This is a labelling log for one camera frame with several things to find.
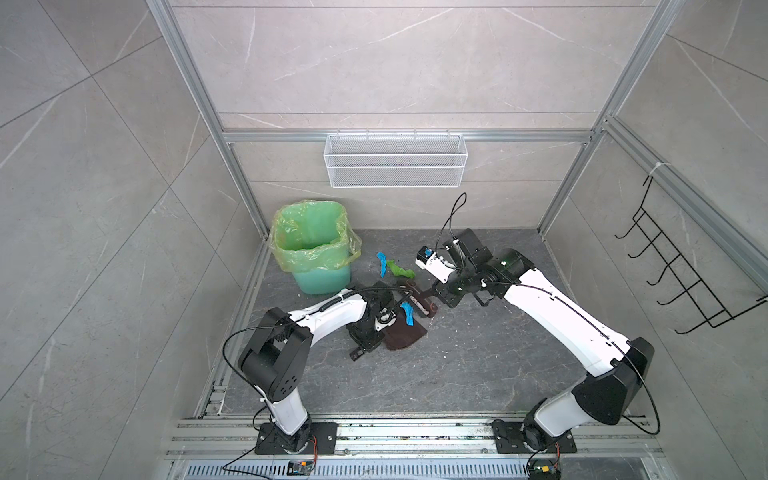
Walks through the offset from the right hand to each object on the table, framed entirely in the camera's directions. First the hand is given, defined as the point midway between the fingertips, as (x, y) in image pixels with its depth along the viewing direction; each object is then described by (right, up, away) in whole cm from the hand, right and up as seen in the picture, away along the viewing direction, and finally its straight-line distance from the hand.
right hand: (436, 285), depth 77 cm
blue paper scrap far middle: (-6, -11, +18) cm, 22 cm away
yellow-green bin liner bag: (-39, +15, +25) cm, 49 cm away
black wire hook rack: (+55, +3, -9) cm, 56 cm away
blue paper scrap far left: (-15, +5, +31) cm, 34 cm away
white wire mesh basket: (-10, +40, +24) cm, 48 cm away
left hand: (-19, -17, +10) cm, 27 cm away
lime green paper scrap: (-9, +2, +28) cm, 30 cm away
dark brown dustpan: (-9, -17, +16) cm, 25 cm away
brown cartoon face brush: (-3, -4, +5) cm, 7 cm away
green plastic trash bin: (-34, -1, +18) cm, 38 cm away
